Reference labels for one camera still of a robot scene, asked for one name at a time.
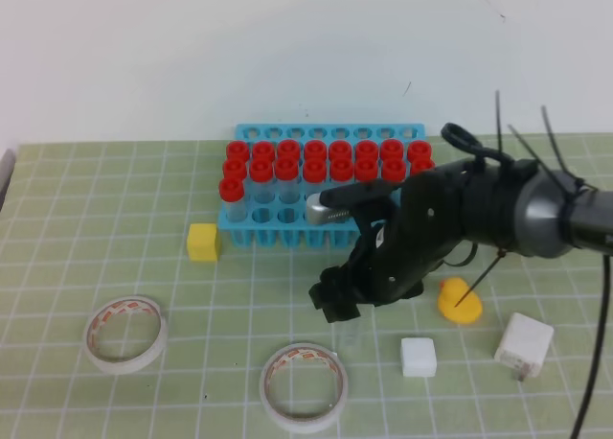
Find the blue test tube rack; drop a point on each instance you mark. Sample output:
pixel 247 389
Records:
pixel 277 222

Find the red capped tube row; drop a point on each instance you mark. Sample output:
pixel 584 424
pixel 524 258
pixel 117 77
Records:
pixel 315 150
pixel 393 170
pixel 234 168
pixel 420 165
pixel 262 179
pixel 365 170
pixel 340 149
pixel 263 150
pixel 366 150
pixel 418 150
pixel 314 177
pixel 341 172
pixel 391 149
pixel 238 150
pixel 288 148
pixel 287 173

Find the grey object at table edge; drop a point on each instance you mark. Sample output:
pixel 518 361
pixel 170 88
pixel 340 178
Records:
pixel 7 164

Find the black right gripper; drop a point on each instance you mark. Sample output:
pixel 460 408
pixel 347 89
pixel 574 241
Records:
pixel 438 209

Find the yellow foam cube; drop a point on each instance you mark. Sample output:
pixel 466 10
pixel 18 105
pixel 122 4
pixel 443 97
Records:
pixel 203 242

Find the white foam cube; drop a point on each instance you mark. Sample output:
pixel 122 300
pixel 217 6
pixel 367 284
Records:
pixel 418 357

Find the green grid cutting mat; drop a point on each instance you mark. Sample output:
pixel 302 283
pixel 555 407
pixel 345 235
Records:
pixel 84 224

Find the red capped tube front left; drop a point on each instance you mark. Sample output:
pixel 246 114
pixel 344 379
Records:
pixel 232 194

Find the red capped tube back row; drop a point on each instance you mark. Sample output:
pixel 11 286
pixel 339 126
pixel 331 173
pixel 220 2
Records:
pixel 238 150
pixel 391 149
pixel 263 150
pixel 418 150
pixel 288 148
pixel 315 150
pixel 366 150
pixel 340 149

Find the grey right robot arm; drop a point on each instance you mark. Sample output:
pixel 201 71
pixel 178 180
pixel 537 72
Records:
pixel 554 213

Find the white power adapter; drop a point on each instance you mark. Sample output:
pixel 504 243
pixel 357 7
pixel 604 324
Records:
pixel 524 345

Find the yellow rubber duck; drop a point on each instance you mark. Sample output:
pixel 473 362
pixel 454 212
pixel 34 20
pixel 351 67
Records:
pixel 457 303

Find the red capped clear tube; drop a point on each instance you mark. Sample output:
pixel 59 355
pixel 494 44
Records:
pixel 350 334

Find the left white tape roll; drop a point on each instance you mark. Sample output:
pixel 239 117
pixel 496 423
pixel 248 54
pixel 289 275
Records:
pixel 125 335

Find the white tape roll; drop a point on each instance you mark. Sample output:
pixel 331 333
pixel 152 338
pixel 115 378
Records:
pixel 304 388
pixel 125 335

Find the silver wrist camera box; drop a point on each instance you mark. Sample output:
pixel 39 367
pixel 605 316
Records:
pixel 319 214

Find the centre white tape roll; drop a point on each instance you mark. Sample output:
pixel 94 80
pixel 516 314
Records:
pixel 304 388

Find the red capped tube middle row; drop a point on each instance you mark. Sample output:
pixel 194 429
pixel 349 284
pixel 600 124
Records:
pixel 262 179
pixel 365 170
pixel 420 165
pixel 314 177
pixel 287 173
pixel 234 168
pixel 341 172
pixel 393 170

